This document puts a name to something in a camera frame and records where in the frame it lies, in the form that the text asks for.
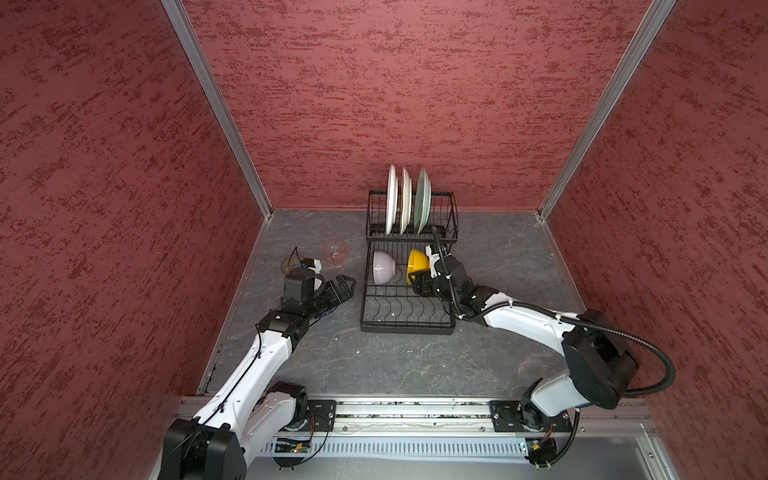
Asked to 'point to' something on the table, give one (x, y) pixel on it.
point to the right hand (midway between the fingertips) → (416, 279)
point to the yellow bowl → (417, 262)
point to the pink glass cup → (335, 251)
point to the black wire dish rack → (394, 307)
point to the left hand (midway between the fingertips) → (346, 292)
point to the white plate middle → (406, 201)
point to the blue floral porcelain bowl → (329, 312)
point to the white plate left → (392, 200)
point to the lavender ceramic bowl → (384, 267)
